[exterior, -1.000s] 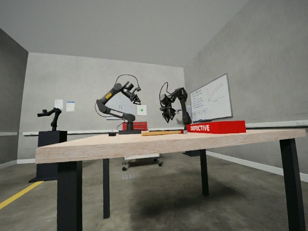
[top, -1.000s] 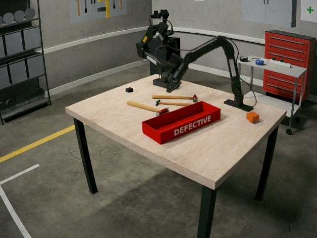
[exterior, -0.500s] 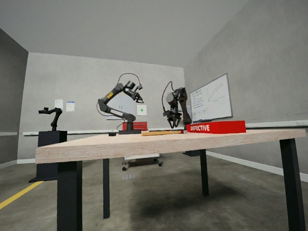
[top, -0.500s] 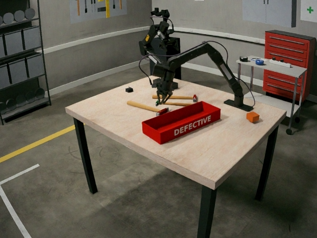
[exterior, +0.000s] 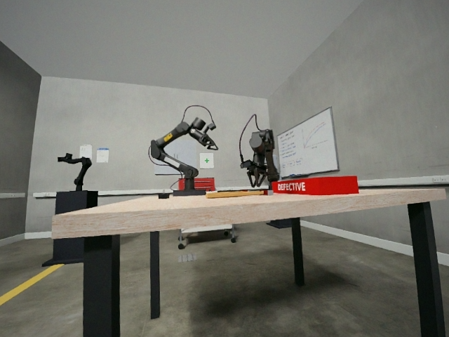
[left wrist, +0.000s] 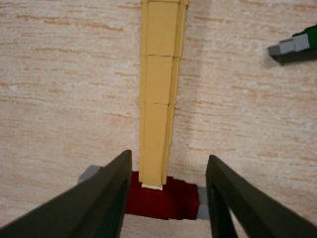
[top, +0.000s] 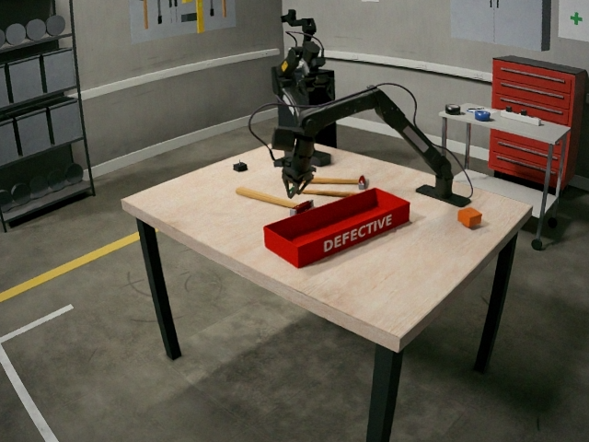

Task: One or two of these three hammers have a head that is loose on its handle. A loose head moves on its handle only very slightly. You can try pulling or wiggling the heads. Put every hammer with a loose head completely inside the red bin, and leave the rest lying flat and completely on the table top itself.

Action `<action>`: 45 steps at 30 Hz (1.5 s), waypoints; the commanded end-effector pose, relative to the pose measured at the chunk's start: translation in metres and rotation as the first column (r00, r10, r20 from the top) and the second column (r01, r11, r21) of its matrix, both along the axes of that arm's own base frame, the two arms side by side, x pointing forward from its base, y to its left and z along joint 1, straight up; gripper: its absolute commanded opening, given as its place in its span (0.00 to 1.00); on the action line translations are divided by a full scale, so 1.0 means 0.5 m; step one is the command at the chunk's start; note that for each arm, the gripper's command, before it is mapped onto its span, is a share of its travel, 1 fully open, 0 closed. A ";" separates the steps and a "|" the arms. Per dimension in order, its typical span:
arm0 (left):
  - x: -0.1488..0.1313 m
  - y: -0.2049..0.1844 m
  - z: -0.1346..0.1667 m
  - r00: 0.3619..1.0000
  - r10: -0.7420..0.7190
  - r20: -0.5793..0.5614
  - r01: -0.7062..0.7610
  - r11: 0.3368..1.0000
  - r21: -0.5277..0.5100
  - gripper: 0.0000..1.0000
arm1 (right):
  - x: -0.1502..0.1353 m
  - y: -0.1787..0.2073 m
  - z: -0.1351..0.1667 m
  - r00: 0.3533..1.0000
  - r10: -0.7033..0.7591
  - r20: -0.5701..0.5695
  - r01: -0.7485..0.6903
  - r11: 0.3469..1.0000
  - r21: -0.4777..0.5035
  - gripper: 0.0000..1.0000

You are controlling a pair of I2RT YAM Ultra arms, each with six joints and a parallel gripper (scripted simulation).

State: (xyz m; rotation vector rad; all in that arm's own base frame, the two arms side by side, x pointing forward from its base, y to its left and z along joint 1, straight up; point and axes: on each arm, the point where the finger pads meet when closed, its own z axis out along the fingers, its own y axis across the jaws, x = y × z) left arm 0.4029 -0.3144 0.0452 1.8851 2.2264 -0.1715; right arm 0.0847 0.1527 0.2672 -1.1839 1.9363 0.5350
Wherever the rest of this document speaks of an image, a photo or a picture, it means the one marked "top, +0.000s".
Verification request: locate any hammer with dark red head and wooden handle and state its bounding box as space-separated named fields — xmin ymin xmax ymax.
xmin=310 ymin=174 xmax=365 ymax=190

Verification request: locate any orange cube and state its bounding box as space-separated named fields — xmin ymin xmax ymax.
xmin=457 ymin=207 xmax=482 ymax=227

